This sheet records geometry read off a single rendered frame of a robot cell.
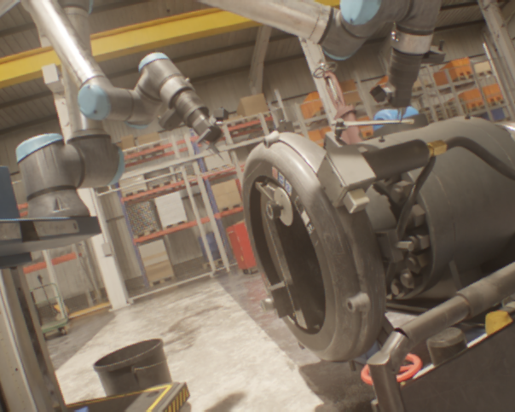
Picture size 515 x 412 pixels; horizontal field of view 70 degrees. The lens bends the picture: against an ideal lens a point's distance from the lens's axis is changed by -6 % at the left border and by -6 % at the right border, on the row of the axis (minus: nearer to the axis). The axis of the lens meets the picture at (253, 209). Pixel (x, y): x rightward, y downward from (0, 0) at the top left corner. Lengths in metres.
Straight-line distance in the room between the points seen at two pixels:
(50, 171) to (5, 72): 8.61
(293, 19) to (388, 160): 0.39
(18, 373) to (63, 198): 0.51
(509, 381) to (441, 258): 0.76
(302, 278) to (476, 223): 0.57
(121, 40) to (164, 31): 0.96
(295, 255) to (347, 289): 0.28
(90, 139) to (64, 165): 0.14
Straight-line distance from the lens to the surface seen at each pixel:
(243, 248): 6.54
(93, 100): 1.09
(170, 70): 1.12
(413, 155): 1.02
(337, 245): 0.96
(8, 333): 1.28
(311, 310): 1.24
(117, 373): 1.71
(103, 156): 1.36
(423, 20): 0.95
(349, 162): 0.91
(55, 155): 1.28
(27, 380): 1.29
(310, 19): 0.95
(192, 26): 9.57
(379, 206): 1.28
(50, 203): 1.22
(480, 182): 1.38
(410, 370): 0.48
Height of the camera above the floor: 0.71
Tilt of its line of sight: 3 degrees up
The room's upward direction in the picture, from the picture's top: 18 degrees counter-clockwise
